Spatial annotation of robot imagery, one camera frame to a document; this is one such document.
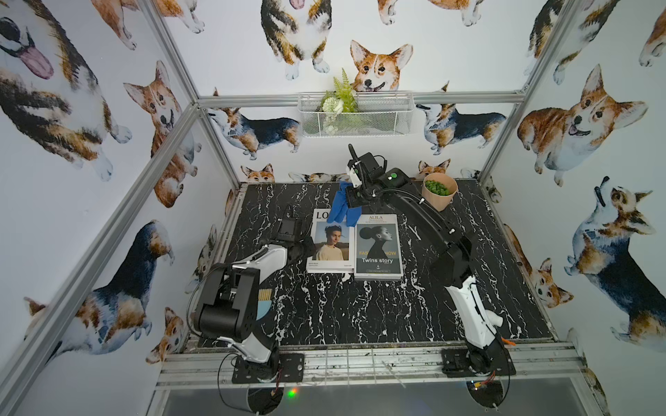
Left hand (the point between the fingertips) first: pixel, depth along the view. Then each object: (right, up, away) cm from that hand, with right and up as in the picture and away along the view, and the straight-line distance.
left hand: (314, 243), depth 96 cm
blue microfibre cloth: (+10, +12, -5) cm, 17 cm away
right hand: (+11, +16, -9) cm, 22 cm away
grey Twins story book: (+23, -4, -3) cm, 24 cm away
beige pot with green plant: (+49, +20, +8) cm, 54 cm away
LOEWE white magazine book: (+7, -1, 0) cm, 7 cm away
